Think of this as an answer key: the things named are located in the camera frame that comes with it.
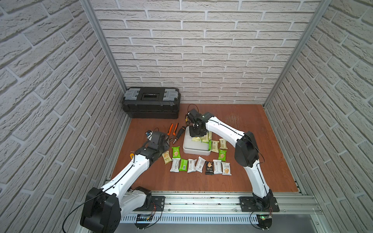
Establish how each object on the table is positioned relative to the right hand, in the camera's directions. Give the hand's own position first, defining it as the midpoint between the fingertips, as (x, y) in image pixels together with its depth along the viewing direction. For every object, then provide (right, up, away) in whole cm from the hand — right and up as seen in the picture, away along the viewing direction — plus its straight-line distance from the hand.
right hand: (195, 134), depth 93 cm
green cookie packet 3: (+17, -13, -4) cm, 22 cm away
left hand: (-17, -3, -9) cm, 20 cm away
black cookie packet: (+8, -21, -9) cm, 24 cm away
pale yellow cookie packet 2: (-18, -15, -4) cm, 24 cm away
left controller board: (-27, -41, -21) cm, 53 cm away
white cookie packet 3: (+3, -18, -7) cm, 20 cm away
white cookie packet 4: (+13, -18, -8) cm, 24 cm away
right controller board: (+34, -41, -23) cm, 58 cm away
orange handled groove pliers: (-18, -4, +5) cm, 19 cm away
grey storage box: (-1, -8, +1) cm, 9 cm away
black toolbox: (-30, +21, +5) cm, 37 cm away
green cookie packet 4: (-8, -18, -8) cm, 21 cm away
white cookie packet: (-13, -18, -8) cm, 23 cm away
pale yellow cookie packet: (+6, -4, +2) cm, 7 cm away
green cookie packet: (+9, -7, -1) cm, 12 cm away
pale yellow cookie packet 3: (+13, -8, +1) cm, 15 cm away
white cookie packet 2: (-3, -18, -7) cm, 19 cm away
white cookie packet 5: (+18, -20, -8) cm, 28 cm away
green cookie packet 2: (-13, -12, -2) cm, 17 cm away
